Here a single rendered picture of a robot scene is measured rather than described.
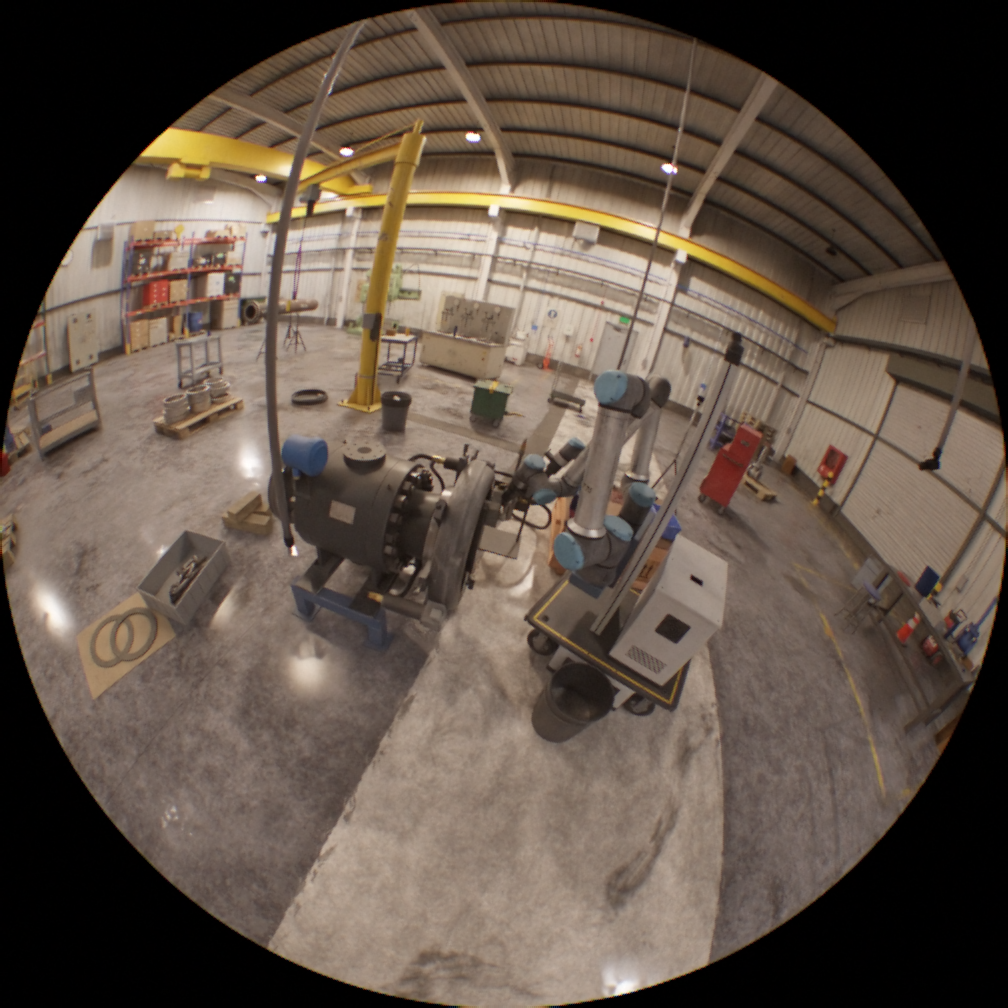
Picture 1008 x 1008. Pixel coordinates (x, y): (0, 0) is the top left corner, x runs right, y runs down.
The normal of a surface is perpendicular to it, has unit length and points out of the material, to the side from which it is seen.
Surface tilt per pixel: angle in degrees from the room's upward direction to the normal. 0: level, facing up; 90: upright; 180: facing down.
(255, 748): 0
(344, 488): 42
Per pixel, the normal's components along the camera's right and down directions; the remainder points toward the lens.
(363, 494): 0.05, -0.27
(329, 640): 0.22, -0.82
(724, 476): -0.70, 0.25
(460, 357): -0.41, 0.43
